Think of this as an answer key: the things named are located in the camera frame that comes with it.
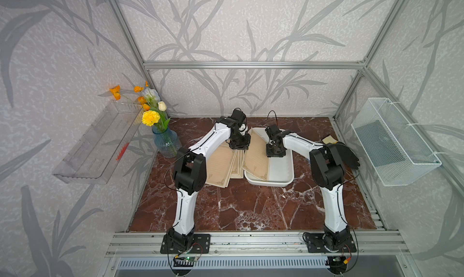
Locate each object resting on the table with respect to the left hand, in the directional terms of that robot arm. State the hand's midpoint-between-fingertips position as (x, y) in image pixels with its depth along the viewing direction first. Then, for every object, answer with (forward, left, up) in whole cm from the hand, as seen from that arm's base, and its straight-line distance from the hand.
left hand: (248, 146), depth 91 cm
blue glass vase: (+3, +43, -1) cm, 43 cm away
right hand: (+4, -13, -12) cm, 18 cm away
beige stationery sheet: (-4, -4, -7) cm, 9 cm away
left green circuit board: (-46, +23, -12) cm, 53 cm away
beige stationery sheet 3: (-8, +6, -12) cm, 15 cm away
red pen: (-16, +48, +18) cm, 54 cm away
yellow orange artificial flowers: (+8, +45, +17) cm, 49 cm away
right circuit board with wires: (-47, -36, -14) cm, 61 cm away
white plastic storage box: (-7, -18, -11) cm, 22 cm away
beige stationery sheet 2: (-3, +15, -13) cm, 20 cm away
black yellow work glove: (0, -56, -10) cm, 56 cm away
